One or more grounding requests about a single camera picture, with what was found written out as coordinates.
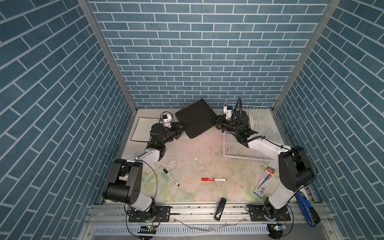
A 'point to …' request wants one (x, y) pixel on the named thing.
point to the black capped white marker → (171, 177)
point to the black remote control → (220, 209)
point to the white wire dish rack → (261, 121)
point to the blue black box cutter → (310, 213)
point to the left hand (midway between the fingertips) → (188, 123)
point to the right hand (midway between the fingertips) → (207, 117)
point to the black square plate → (197, 115)
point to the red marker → (214, 179)
